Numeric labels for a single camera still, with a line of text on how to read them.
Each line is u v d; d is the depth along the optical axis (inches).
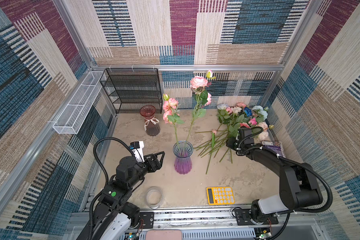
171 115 26.9
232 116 43.9
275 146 38.1
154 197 31.3
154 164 24.2
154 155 24.4
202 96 25.4
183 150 31.2
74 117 36.8
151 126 37.8
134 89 42.9
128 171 19.8
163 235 27.0
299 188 17.3
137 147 24.6
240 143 27.9
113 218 18.7
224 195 31.3
